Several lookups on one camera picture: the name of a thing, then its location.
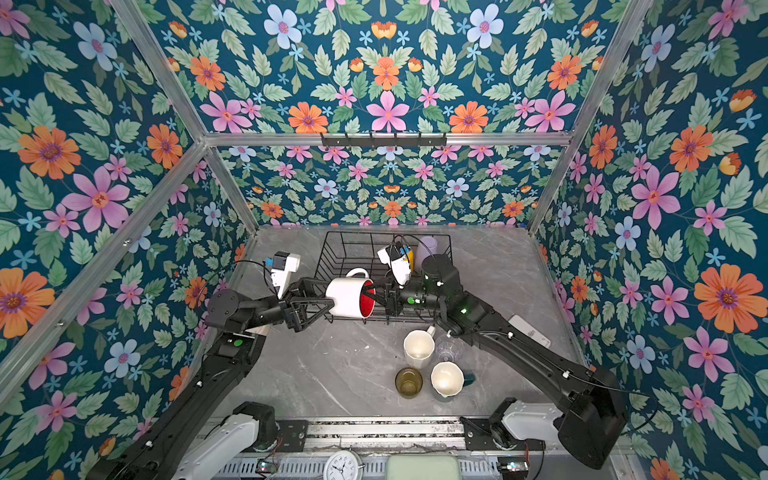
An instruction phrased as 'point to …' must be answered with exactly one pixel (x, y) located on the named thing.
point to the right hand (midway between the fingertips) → (364, 287)
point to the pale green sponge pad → (422, 467)
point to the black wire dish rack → (346, 250)
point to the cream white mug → (418, 347)
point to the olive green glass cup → (408, 382)
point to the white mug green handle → (448, 379)
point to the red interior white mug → (349, 299)
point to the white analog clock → (344, 465)
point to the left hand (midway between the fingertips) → (332, 298)
